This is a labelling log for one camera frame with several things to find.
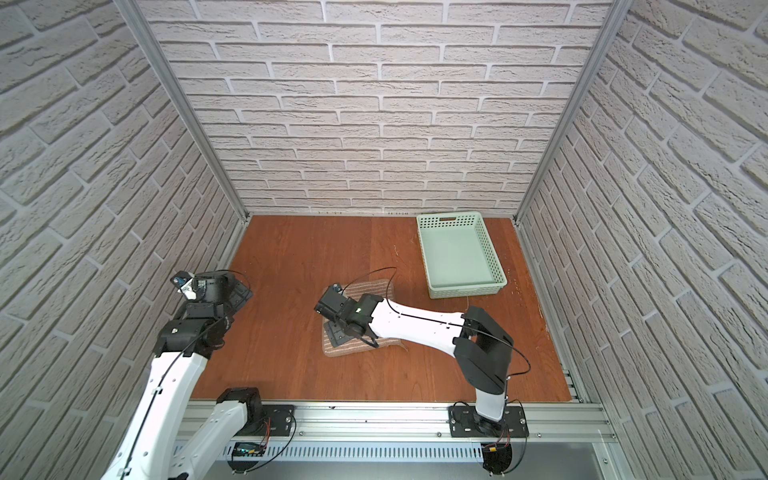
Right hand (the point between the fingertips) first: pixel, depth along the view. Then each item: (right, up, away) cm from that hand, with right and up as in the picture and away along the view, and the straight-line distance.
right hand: (338, 335), depth 79 cm
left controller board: (-21, -26, -7) cm, 34 cm away
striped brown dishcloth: (+11, +10, +20) cm, 25 cm away
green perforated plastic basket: (+40, +20, +31) cm, 55 cm away
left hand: (-28, +13, -6) cm, 31 cm away
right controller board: (+40, -27, -9) cm, 49 cm away
